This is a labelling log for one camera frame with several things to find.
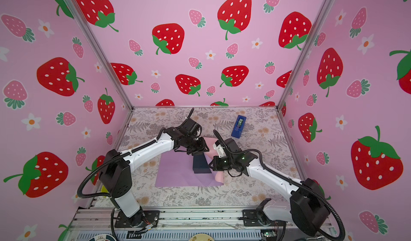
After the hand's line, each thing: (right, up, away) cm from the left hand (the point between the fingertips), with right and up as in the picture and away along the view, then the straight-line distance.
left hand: (209, 150), depth 82 cm
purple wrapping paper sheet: (-20, -12, +8) cm, 24 cm away
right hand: (-1, -7, -3) cm, 8 cm away
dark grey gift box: (-5, -7, 0) cm, 9 cm away
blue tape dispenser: (+20, +12, +22) cm, 32 cm away
